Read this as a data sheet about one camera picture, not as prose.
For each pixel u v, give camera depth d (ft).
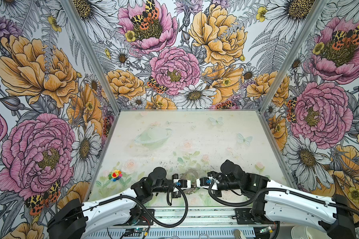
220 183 1.96
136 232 2.35
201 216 2.49
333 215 1.38
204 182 1.86
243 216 2.43
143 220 2.37
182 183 1.96
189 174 2.84
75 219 1.38
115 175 2.85
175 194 2.11
